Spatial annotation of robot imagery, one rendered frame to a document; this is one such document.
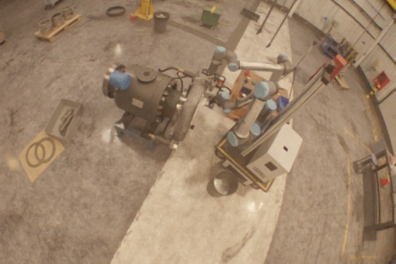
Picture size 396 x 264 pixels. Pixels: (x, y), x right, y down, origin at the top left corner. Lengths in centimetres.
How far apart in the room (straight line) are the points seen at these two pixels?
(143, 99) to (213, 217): 166
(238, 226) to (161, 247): 102
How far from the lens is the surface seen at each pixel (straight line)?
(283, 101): 310
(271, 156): 186
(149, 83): 181
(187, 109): 162
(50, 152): 278
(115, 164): 236
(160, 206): 222
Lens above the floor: 222
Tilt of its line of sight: 54 degrees down
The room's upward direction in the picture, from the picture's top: 24 degrees clockwise
